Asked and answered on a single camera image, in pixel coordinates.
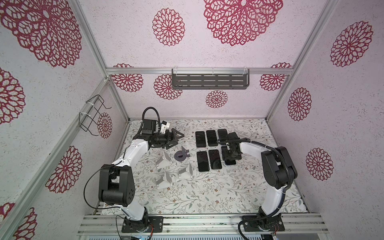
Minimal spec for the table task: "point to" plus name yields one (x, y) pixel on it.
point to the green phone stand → (215, 159)
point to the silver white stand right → (188, 172)
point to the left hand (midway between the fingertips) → (180, 140)
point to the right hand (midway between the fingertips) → (228, 155)
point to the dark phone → (203, 164)
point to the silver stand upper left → (165, 160)
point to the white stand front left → (168, 180)
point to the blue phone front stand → (226, 155)
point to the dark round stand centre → (181, 155)
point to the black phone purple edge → (200, 139)
